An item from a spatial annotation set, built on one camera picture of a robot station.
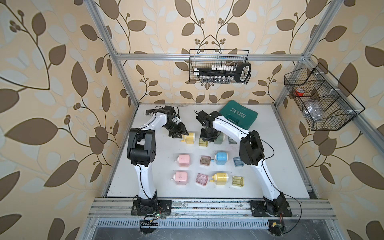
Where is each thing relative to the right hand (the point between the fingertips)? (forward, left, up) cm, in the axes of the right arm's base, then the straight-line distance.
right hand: (205, 140), depth 96 cm
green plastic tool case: (+20, -26, +2) cm, 33 cm away
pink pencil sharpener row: (-15, +14, +4) cm, 21 cm away
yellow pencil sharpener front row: (-26, -6, +4) cm, 27 cm away
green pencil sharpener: (-2, -9, +5) cm, 10 cm away
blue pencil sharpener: (-14, -8, +4) cm, 17 cm away
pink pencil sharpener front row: (-25, +15, +4) cm, 29 cm away
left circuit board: (-44, +31, -6) cm, 54 cm away
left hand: (+2, +14, +6) cm, 15 cm away
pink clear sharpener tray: (-23, +4, -4) cm, 24 cm away
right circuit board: (-46, -32, -7) cm, 57 cm away
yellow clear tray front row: (-25, -17, -3) cm, 30 cm away
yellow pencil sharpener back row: (0, +11, +2) cm, 11 cm away
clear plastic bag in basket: (-5, -51, +31) cm, 60 cm away
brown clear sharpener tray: (-12, +1, -3) cm, 13 cm away
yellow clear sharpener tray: (0, +2, -3) cm, 4 cm away
